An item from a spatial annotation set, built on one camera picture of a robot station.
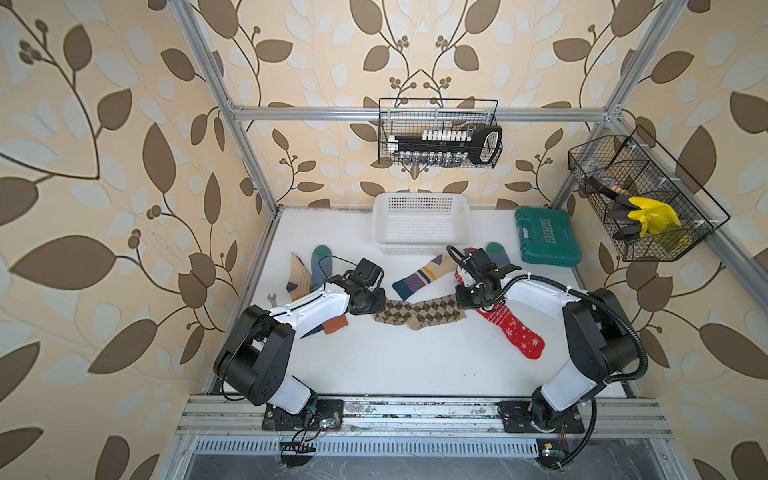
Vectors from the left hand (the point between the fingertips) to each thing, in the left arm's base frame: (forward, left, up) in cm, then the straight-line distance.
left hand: (378, 300), depth 89 cm
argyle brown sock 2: (-3, -6, -3) cm, 7 cm away
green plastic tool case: (+26, -59, +1) cm, 65 cm away
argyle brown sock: (-3, -12, -4) cm, 13 cm away
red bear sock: (-9, -42, -5) cm, 44 cm away
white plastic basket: (+36, -15, -5) cm, 39 cm away
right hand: (+2, -25, -3) cm, 26 cm away
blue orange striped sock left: (+15, +21, -7) cm, 27 cm away
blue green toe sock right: (+21, -42, -4) cm, 47 cm away
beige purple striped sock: (+15, -19, -4) cm, 25 cm away
